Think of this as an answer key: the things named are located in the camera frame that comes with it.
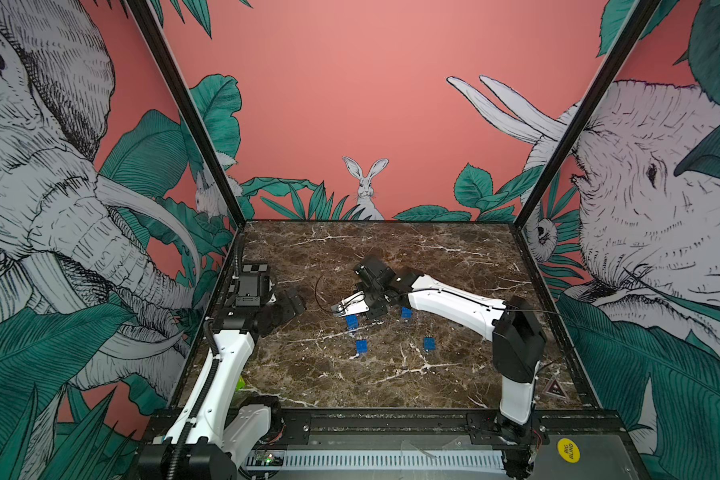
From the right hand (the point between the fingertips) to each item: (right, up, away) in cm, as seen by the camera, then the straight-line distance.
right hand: (356, 293), depth 85 cm
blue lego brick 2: (+2, -16, +3) cm, 17 cm away
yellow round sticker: (+53, -36, -14) cm, 66 cm away
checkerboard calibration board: (-36, +6, +16) cm, 40 cm away
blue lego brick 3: (+23, -16, +4) cm, 28 cm away
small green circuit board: (-21, -37, -15) cm, 45 cm away
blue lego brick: (-1, -9, +5) cm, 11 cm away
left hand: (-16, -2, -5) cm, 17 cm away
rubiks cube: (-32, -24, -5) cm, 40 cm away
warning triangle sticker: (+55, -26, -5) cm, 61 cm away
